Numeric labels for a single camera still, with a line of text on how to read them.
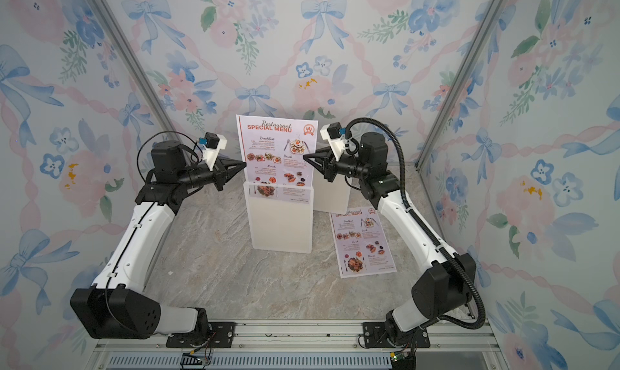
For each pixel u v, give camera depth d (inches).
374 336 28.8
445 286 16.5
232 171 26.9
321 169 25.8
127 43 31.5
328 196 37.5
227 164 25.2
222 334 29.4
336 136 22.9
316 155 25.8
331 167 23.9
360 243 37.3
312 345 29.0
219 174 24.1
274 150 26.4
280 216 32.0
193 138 22.3
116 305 15.2
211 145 23.0
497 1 27.6
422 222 18.7
